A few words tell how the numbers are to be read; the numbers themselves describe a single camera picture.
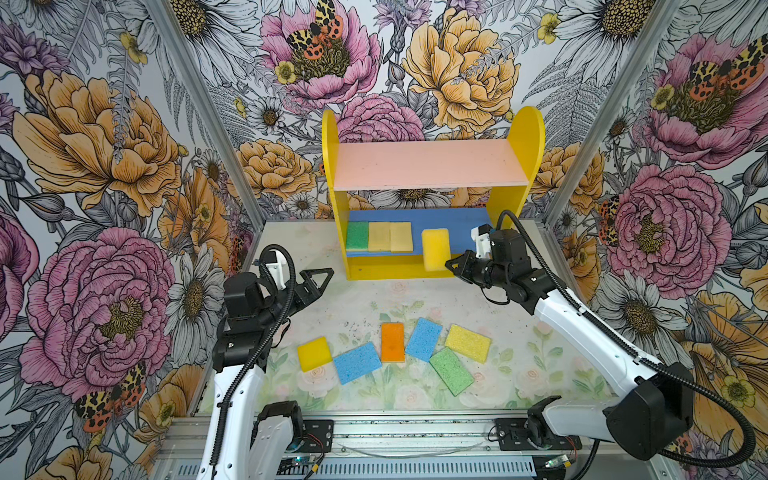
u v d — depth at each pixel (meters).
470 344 0.89
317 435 0.74
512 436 0.74
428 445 0.74
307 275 0.62
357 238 0.95
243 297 0.51
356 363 0.85
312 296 0.62
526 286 0.56
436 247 0.80
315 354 0.87
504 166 0.80
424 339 0.89
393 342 0.89
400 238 0.96
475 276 0.70
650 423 0.39
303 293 0.62
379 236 0.96
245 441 0.44
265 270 0.63
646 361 0.42
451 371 0.83
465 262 0.69
